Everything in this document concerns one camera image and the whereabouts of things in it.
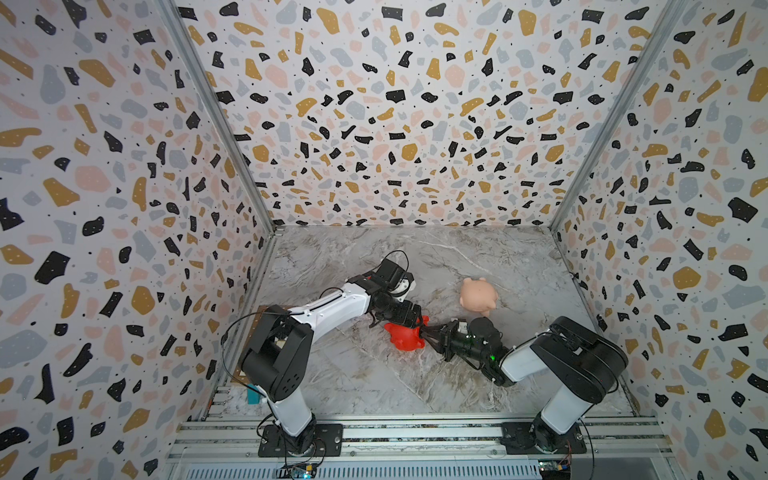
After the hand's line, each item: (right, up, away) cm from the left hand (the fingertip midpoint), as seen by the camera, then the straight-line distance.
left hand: (415, 318), depth 87 cm
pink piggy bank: (+20, +6, +7) cm, 22 cm away
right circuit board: (+33, -33, -15) cm, 49 cm away
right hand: (+2, -3, -3) cm, 5 cm away
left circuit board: (-28, -33, -16) cm, 46 cm away
